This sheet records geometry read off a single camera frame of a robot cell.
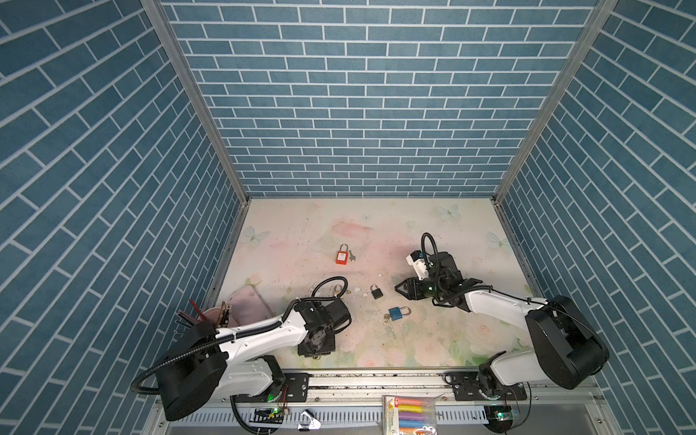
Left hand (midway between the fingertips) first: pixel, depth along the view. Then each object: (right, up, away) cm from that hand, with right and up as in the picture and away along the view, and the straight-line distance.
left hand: (327, 353), depth 80 cm
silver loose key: (+6, +26, +21) cm, 34 cm away
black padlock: (+16, +15, +11) cm, 24 cm away
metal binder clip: (-4, -12, -11) cm, 17 cm away
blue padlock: (+22, +10, +7) cm, 25 cm away
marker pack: (+23, -11, -11) cm, 27 cm away
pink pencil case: (-27, +12, +6) cm, 30 cm away
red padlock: (+3, +26, +19) cm, 32 cm away
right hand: (+22, +19, +8) cm, 30 cm away
